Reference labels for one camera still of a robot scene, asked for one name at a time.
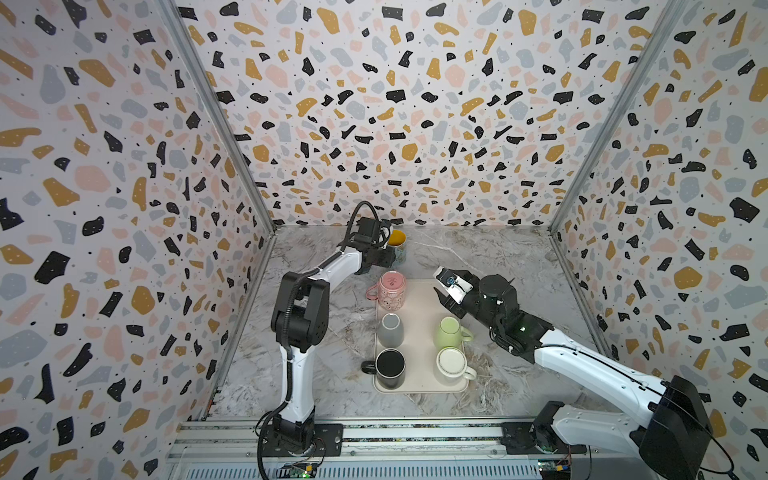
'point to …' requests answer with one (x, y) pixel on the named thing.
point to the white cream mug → (451, 363)
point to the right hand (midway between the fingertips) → (442, 272)
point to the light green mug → (451, 334)
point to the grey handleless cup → (390, 331)
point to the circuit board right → (554, 469)
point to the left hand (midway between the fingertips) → (392, 250)
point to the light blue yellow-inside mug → (397, 240)
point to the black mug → (389, 367)
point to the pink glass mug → (389, 290)
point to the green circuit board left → (300, 470)
